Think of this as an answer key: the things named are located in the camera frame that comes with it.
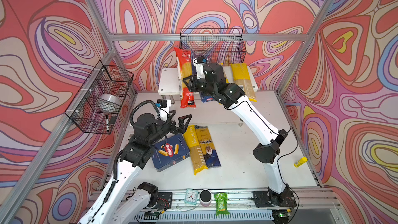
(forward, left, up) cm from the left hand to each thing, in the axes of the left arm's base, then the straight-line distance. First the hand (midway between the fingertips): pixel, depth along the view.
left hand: (184, 113), depth 66 cm
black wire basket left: (+6, +42, -2) cm, 42 cm away
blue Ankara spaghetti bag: (-6, -12, -30) cm, 33 cm away
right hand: (+14, 0, +6) cm, 15 cm away
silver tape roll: (+9, +37, -1) cm, 38 cm away
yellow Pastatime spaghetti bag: (+4, -1, -30) cm, 31 cm away
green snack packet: (-30, -17, -31) cm, 46 cm away
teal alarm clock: (-27, -2, -31) cm, 41 cm away
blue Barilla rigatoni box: (-6, +10, -26) cm, 28 cm away
